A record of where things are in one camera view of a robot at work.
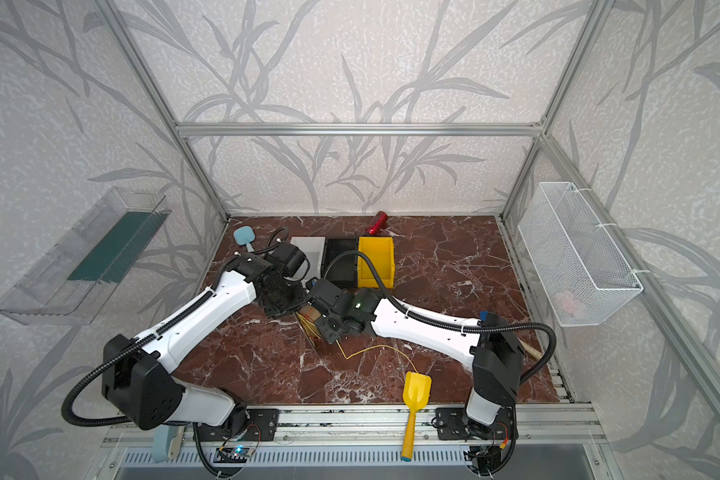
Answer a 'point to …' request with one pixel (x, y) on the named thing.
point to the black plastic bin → (344, 270)
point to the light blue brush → (244, 236)
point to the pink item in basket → (570, 306)
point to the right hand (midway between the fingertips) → (327, 313)
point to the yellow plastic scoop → (415, 392)
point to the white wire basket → (581, 274)
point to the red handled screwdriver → (377, 223)
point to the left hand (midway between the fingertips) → (308, 300)
